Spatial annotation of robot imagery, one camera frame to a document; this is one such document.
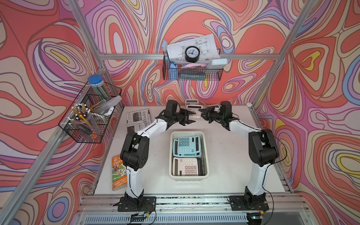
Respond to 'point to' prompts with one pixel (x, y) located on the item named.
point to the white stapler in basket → (107, 109)
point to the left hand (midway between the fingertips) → (197, 114)
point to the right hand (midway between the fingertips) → (198, 113)
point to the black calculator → (200, 169)
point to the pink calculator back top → (191, 102)
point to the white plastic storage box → (203, 154)
